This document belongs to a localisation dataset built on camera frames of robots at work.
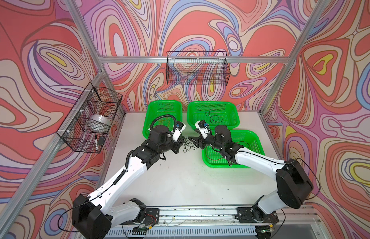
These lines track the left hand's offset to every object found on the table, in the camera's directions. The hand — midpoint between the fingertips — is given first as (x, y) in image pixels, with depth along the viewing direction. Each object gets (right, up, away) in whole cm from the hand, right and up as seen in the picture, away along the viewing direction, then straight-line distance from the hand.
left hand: (185, 136), depth 75 cm
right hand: (+5, 0, +7) cm, 8 cm away
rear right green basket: (+9, +17, +44) cm, 49 cm away
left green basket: (-23, +20, +43) cm, 53 cm away
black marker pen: (-44, -3, -3) cm, 44 cm away
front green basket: (+41, -3, +24) cm, 48 cm away
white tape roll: (-41, +7, -4) cm, 42 cm away
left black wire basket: (-49, +4, -2) cm, 50 cm away
